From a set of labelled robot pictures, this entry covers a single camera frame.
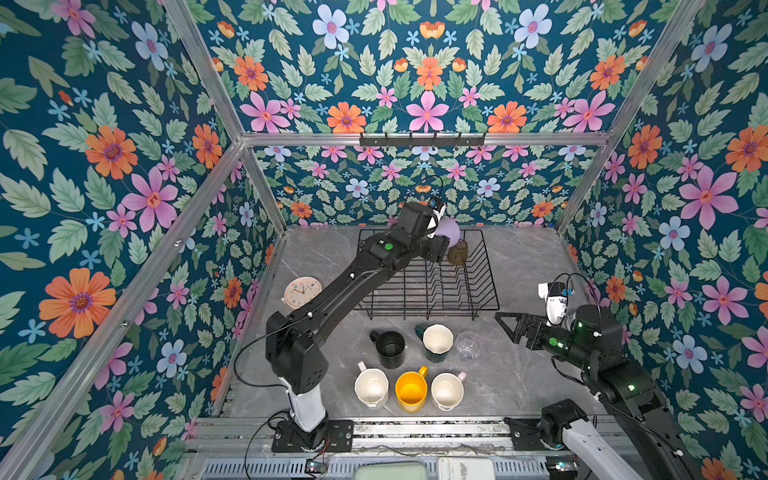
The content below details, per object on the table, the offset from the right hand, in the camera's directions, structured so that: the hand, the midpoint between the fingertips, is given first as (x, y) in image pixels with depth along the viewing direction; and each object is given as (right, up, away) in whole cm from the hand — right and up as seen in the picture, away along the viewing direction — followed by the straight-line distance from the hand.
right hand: (506, 315), depth 67 cm
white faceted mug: (-32, -22, +13) cm, 41 cm away
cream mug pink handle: (-12, -23, +12) cm, 29 cm away
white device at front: (-9, -36, +1) cm, 37 cm away
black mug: (-27, -14, +19) cm, 36 cm away
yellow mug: (-22, -23, +13) cm, 34 cm away
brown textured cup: (-5, +14, +36) cm, 38 cm away
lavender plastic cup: (-11, +21, +14) cm, 28 cm away
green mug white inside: (-14, -11, +19) cm, 26 cm away
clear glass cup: (-5, -13, +17) cm, 22 cm away
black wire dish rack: (-15, +4, +31) cm, 35 cm away
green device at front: (-24, -35, -1) cm, 43 cm away
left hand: (-13, +20, +8) cm, 26 cm away
